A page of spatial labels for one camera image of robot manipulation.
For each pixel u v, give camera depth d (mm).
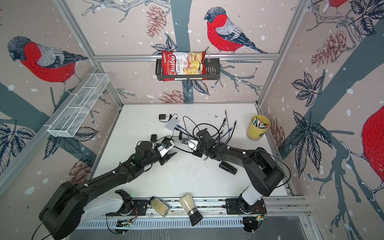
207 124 1076
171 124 1074
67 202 407
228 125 1069
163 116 1104
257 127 890
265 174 444
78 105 789
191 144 766
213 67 951
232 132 1035
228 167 832
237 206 735
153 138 996
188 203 707
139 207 731
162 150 710
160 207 711
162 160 732
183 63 878
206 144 694
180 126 1059
